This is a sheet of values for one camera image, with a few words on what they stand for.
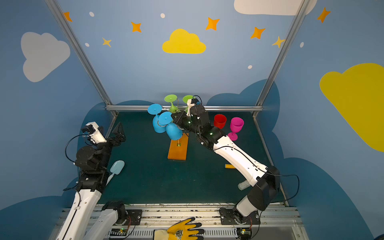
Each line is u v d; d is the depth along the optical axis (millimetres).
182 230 686
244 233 733
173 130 765
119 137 619
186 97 838
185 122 622
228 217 743
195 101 664
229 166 928
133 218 742
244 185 841
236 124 937
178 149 1002
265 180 425
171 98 854
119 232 727
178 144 1009
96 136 569
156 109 768
